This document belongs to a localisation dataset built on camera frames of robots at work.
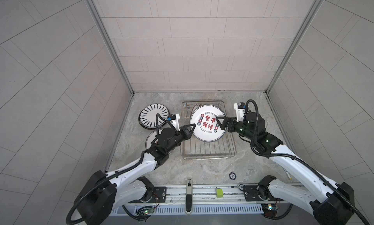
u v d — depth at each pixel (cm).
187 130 70
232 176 77
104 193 39
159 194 71
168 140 57
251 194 71
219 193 70
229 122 64
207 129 74
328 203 37
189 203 64
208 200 71
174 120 69
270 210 68
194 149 85
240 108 64
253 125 53
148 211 65
